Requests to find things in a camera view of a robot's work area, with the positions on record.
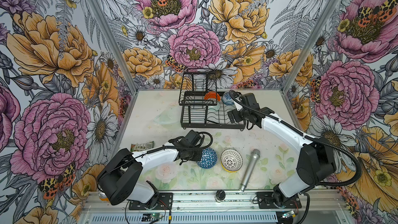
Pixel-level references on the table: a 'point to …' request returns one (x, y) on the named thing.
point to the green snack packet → (140, 147)
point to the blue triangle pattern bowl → (209, 158)
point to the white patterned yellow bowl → (231, 160)
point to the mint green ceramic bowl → (214, 108)
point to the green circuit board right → (290, 213)
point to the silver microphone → (255, 154)
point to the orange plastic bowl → (212, 95)
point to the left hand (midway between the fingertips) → (197, 160)
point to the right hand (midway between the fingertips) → (237, 115)
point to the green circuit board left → (152, 217)
